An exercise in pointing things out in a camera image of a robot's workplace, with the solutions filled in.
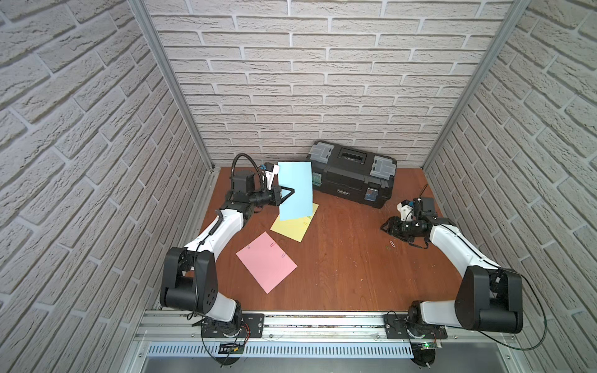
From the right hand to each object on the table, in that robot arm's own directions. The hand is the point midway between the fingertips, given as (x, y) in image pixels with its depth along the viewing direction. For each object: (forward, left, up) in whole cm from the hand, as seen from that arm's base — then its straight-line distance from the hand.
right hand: (390, 229), depth 89 cm
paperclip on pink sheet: (-5, +43, -7) cm, 44 cm away
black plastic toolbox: (+23, +12, +8) cm, 27 cm away
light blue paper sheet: (+14, +35, +18) cm, 42 cm away
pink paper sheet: (-7, +49, -7) cm, 50 cm away
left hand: (+9, +35, +17) cm, 40 cm away
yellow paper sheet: (+7, +38, -7) cm, 39 cm away
